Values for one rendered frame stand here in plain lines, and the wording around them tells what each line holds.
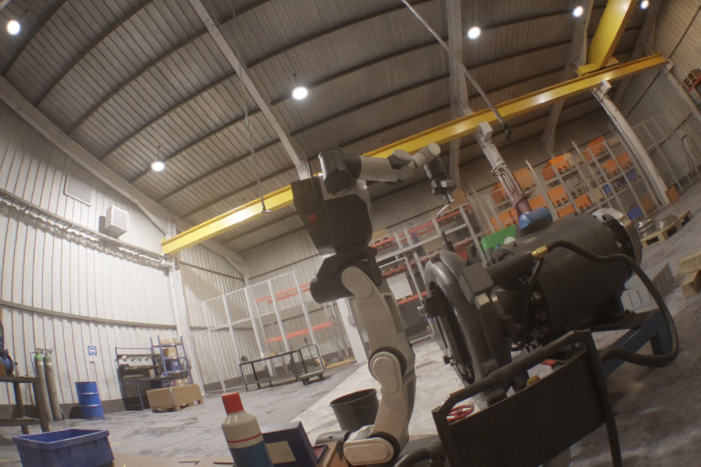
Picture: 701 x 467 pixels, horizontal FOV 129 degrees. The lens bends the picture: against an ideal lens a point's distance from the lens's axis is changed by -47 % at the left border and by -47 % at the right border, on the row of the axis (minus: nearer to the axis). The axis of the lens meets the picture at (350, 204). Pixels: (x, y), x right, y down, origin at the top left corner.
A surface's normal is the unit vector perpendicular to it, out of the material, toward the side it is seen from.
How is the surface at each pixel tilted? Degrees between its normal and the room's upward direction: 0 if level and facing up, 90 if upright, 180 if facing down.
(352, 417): 93
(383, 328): 90
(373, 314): 114
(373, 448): 90
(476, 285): 68
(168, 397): 90
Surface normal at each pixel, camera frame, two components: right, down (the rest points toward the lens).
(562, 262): -0.20, -0.63
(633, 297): -0.95, 0.25
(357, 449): -0.45, -0.24
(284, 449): -0.06, -0.24
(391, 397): -0.29, 0.15
